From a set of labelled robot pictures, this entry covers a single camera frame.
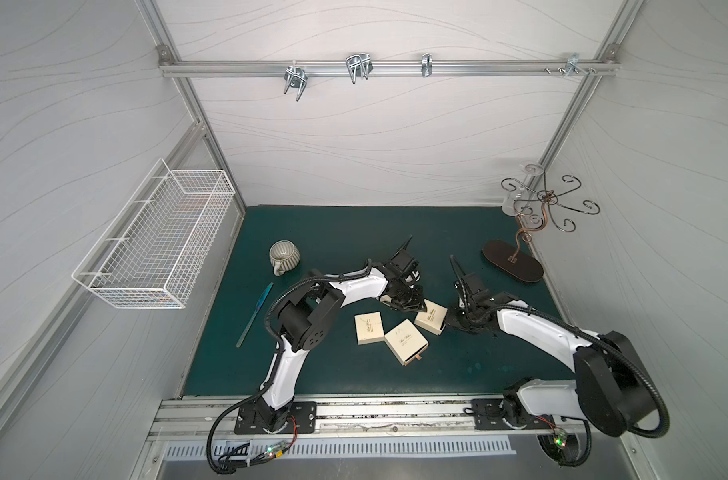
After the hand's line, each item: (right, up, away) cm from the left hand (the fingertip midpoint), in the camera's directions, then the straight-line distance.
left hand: (426, 310), depth 89 cm
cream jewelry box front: (-7, -8, -6) cm, 12 cm away
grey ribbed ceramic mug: (-48, +16, +15) cm, 52 cm away
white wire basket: (-68, +19, -20) cm, 73 cm away
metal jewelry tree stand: (+37, +32, +9) cm, 50 cm away
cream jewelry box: (-17, -4, -3) cm, 18 cm away
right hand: (+8, -2, 0) cm, 8 cm away
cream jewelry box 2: (+2, -3, -1) cm, 3 cm away
